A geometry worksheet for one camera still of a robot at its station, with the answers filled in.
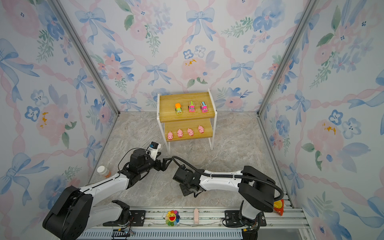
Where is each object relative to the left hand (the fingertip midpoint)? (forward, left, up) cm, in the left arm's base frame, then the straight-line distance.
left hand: (166, 155), depth 86 cm
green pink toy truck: (+13, -14, +25) cm, 32 cm away
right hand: (-15, -11, -9) cm, 21 cm away
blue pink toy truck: (+12, -21, +26) cm, 35 cm away
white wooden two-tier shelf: (+9, -13, +23) cm, 28 cm away
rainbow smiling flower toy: (-30, -6, -9) cm, 32 cm away
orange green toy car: (+12, -8, +26) cm, 29 cm away
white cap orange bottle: (-9, +34, -3) cm, 35 cm away
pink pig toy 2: (+9, -8, +8) cm, 15 cm away
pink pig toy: (+8, -2, +8) cm, 12 cm away
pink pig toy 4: (+13, -20, +8) cm, 25 cm away
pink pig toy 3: (+10, -14, +8) cm, 19 cm away
